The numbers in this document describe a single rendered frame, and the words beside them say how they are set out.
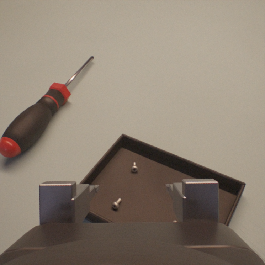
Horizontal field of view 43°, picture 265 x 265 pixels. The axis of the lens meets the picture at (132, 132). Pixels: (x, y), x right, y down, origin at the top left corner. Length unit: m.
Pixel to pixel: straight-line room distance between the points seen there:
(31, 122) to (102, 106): 0.08
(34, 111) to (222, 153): 0.17
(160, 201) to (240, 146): 0.10
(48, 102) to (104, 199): 0.11
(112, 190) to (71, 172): 0.04
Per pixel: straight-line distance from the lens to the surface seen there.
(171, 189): 0.16
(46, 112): 0.32
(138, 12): 0.53
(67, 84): 0.36
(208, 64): 0.41
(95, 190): 0.17
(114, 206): 0.26
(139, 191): 0.27
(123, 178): 0.28
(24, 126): 0.30
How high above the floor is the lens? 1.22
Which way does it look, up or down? 44 degrees down
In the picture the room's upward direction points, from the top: 2 degrees counter-clockwise
